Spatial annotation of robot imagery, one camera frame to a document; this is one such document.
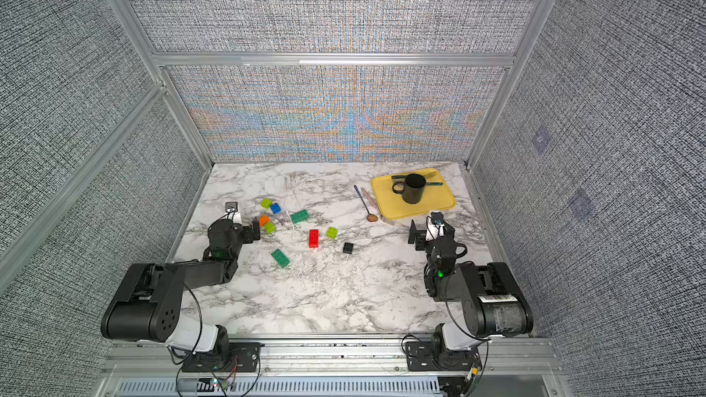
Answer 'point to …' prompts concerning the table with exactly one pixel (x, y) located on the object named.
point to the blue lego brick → (276, 209)
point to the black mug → (413, 187)
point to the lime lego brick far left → (266, 203)
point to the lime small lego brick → (332, 232)
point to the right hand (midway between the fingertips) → (430, 214)
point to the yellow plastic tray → (393, 205)
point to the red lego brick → (313, 238)
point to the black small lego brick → (347, 247)
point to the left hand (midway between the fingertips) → (245, 215)
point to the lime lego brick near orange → (269, 227)
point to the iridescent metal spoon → (370, 217)
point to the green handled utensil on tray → (427, 184)
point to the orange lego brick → (264, 220)
